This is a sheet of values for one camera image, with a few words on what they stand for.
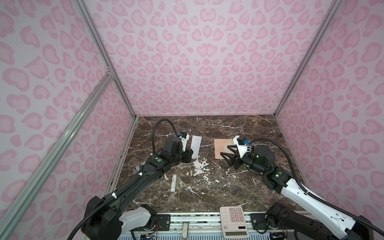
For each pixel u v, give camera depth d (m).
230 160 0.65
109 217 0.38
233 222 0.72
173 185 0.84
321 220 0.44
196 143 0.82
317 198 0.45
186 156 0.69
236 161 0.62
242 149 0.62
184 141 0.72
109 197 0.42
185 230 0.69
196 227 0.72
